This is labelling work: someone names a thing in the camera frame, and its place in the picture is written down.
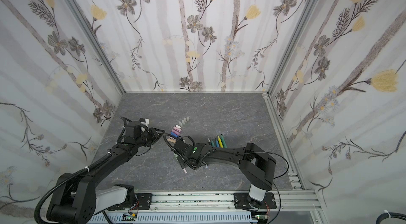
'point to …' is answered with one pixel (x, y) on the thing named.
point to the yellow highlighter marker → (220, 141)
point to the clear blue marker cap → (183, 122)
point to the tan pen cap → (171, 140)
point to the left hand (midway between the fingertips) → (162, 127)
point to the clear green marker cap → (187, 119)
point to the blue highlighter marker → (217, 145)
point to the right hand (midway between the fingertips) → (179, 155)
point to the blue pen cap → (174, 134)
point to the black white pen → (209, 141)
